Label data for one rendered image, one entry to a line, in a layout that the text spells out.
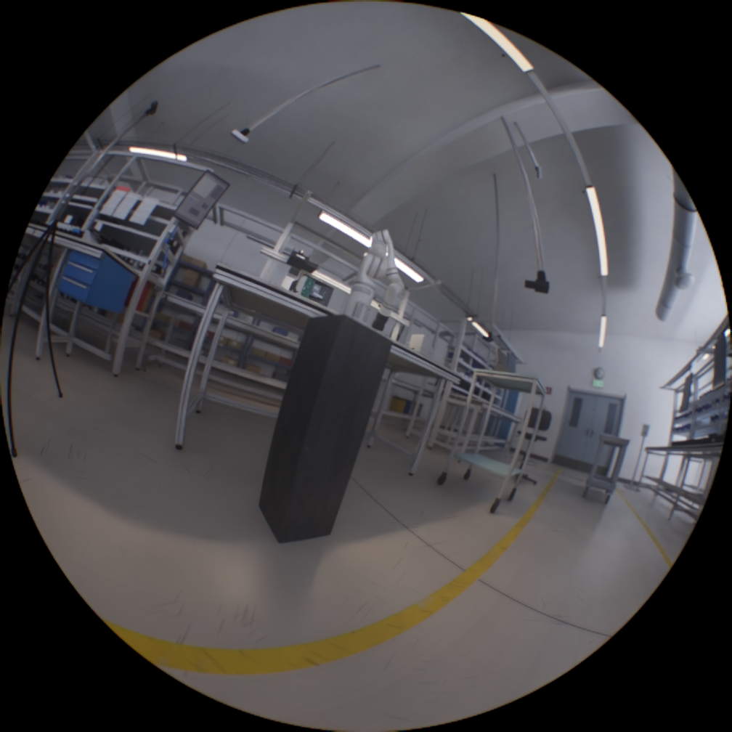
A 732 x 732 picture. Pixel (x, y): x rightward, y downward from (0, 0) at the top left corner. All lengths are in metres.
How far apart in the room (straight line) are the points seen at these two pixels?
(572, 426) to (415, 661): 6.56
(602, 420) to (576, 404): 0.93
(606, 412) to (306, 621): 6.94
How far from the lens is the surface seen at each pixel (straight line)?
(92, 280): 1.87
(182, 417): 1.30
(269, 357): 4.98
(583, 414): 6.93
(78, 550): 0.87
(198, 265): 5.37
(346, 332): 0.67
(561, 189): 3.78
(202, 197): 2.26
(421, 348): 1.61
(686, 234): 3.89
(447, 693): 0.78
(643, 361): 7.47
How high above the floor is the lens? 0.66
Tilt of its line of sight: 5 degrees up
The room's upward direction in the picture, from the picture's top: 17 degrees clockwise
